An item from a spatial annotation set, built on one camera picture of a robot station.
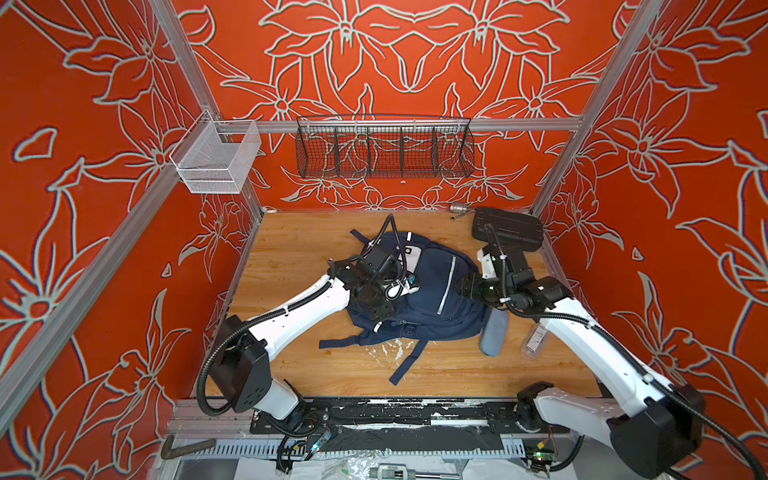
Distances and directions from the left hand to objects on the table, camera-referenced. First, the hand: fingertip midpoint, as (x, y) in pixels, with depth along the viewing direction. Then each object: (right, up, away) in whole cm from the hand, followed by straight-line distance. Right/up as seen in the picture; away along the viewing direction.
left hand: (390, 296), depth 80 cm
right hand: (+18, +3, -2) cm, 18 cm away
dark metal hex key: (-52, -35, -12) cm, 64 cm away
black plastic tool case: (+46, +18, +25) cm, 56 cm away
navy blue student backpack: (+12, -5, 0) cm, 13 cm away
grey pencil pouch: (+30, -11, +4) cm, 33 cm away
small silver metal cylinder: (+29, +28, +37) cm, 55 cm away
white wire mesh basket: (-56, +42, +12) cm, 71 cm away
